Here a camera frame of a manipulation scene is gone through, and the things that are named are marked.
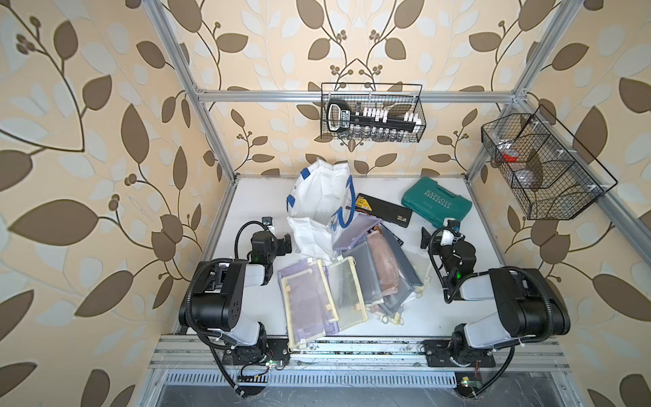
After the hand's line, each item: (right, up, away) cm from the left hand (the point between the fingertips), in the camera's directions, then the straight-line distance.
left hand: (271, 233), depth 95 cm
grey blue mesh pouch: (+50, -15, -9) cm, 53 cm away
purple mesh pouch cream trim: (+16, -24, -11) cm, 31 cm away
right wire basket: (+87, +20, -22) cm, 92 cm away
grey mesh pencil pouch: (+35, -9, -9) cm, 37 cm away
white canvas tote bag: (+17, +13, +17) cm, 27 cm away
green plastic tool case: (+66, +11, +10) cm, 68 cm away
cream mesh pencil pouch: (+28, -19, -11) cm, 35 cm away
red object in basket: (+82, +26, -13) cm, 87 cm away
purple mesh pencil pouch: (+33, +2, +2) cm, 33 cm away
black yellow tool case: (+45, +8, +9) cm, 47 cm away
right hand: (+62, +2, -4) cm, 62 cm away
